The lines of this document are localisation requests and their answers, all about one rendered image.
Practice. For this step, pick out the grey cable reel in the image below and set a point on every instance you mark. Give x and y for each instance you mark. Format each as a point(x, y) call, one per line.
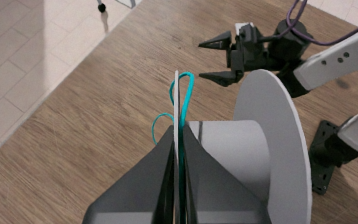
point(264, 147)

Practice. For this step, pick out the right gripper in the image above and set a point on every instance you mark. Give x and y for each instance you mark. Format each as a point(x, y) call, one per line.
point(238, 58)

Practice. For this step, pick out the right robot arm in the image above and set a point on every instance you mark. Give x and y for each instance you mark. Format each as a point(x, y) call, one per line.
point(341, 59)

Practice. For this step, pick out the teal cable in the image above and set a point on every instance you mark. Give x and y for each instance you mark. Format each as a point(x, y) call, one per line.
point(180, 141)

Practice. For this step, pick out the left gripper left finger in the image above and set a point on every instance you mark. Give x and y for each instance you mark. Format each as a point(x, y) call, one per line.
point(139, 196)

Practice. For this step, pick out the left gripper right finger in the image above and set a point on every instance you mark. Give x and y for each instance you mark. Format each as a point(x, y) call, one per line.
point(213, 195)

